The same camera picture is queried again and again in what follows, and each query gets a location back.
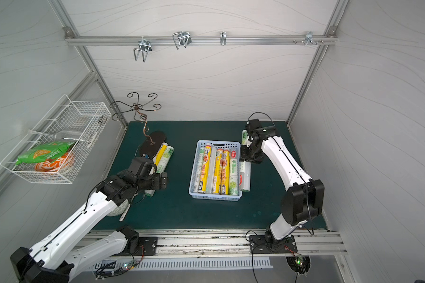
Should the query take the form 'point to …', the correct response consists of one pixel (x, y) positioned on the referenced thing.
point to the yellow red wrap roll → (218, 184)
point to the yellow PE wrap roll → (206, 161)
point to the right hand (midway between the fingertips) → (246, 159)
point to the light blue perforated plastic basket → (221, 144)
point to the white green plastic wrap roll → (234, 173)
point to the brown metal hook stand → (137, 108)
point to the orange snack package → (54, 165)
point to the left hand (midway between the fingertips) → (159, 178)
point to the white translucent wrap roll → (199, 170)
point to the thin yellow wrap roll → (225, 172)
